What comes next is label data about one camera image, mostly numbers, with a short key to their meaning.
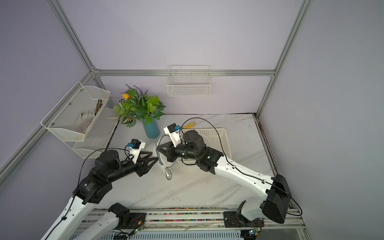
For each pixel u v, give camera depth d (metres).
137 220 0.73
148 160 0.60
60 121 0.66
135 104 0.82
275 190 0.41
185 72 0.93
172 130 0.57
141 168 0.57
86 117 0.79
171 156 0.57
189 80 0.98
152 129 1.03
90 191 0.45
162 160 0.66
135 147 0.55
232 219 0.73
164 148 0.62
